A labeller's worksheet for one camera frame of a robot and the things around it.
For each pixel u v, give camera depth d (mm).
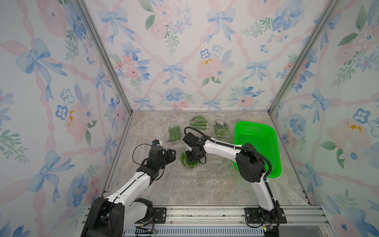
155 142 780
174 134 1027
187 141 771
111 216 407
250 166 532
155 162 650
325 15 714
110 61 906
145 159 663
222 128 1055
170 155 764
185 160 922
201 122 1082
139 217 605
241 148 556
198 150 692
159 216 738
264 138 1005
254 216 732
